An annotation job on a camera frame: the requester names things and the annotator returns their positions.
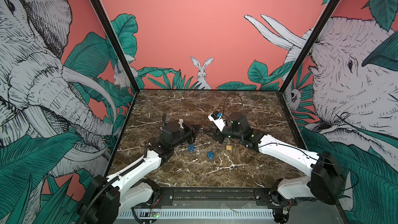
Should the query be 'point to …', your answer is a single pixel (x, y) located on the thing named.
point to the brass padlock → (229, 147)
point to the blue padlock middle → (210, 155)
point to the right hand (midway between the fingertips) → (206, 129)
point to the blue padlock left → (191, 148)
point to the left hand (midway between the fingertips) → (204, 123)
